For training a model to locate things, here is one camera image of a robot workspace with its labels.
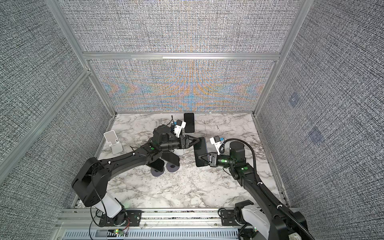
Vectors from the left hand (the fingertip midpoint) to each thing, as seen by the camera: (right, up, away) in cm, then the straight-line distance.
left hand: (197, 141), depth 76 cm
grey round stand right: (-15, -17, +14) cm, 27 cm away
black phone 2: (-15, -10, +10) cm, 20 cm away
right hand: (+1, -8, -2) cm, 8 cm away
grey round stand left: (-24, -20, +12) cm, 33 cm away
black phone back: (-4, +13, +21) cm, 25 cm away
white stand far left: (-54, +1, +19) cm, 57 cm away
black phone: (-22, -15, +11) cm, 29 cm away
